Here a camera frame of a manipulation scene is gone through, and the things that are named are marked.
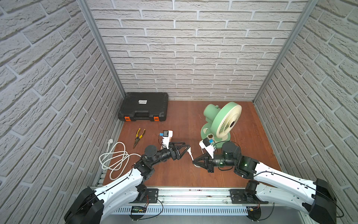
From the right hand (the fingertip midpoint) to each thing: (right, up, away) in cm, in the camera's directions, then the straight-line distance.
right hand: (195, 162), depth 67 cm
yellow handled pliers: (-38, +6, +28) cm, 48 cm away
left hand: (-5, +9, +4) cm, 11 cm away
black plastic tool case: (-37, +30, +39) cm, 62 cm away
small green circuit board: (-31, -27, +5) cm, 41 cm away
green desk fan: (+14, +19, +4) cm, 25 cm away
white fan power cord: (+6, +9, -5) cm, 12 cm away
